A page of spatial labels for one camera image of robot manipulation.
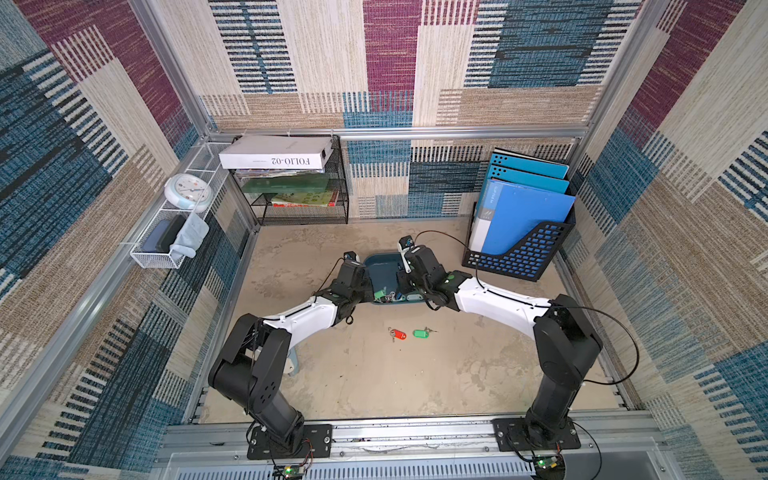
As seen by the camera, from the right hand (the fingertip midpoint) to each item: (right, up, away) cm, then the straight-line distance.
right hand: (400, 268), depth 90 cm
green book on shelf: (-36, +27, +7) cm, 45 cm away
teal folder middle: (+38, +27, +2) cm, 47 cm away
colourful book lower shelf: (-31, +22, +11) cm, 40 cm away
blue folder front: (+33, +17, +2) cm, 37 cm away
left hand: (-10, -5, +4) cm, 12 cm away
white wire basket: (-58, +31, 0) cm, 65 cm away
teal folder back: (+41, +33, +5) cm, 52 cm away
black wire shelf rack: (-53, +23, +29) cm, 65 cm away
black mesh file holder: (+41, +3, +5) cm, 41 cm away
